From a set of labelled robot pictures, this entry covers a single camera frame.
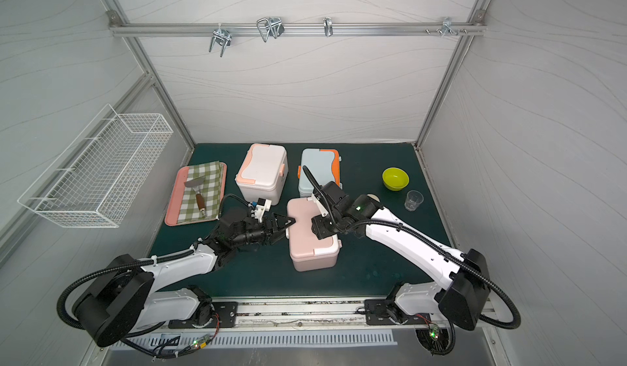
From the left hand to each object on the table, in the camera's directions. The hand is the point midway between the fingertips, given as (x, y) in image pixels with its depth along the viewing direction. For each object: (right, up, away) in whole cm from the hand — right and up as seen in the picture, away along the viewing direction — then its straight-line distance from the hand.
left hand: (293, 229), depth 77 cm
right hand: (+8, +1, -1) cm, 8 cm away
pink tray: (-51, +4, +20) cm, 55 cm away
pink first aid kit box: (+5, -6, -5) cm, 9 cm away
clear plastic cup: (+47, +7, +21) cm, 52 cm away
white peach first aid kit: (-13, +18, +14) cm, 26 cm away
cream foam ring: (+31, +7, +24) cm, 40 cm away
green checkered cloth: (-38, +9, +25) cm, 47 cm away
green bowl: (+42, +14, +29) cm, 53 cm away
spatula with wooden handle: (-45, +12, +28) cm, 55 cm away
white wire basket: (-55, +17, -8) cm, 58 cm away
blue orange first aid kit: (+10, +20, +16) cm, 28 cm away
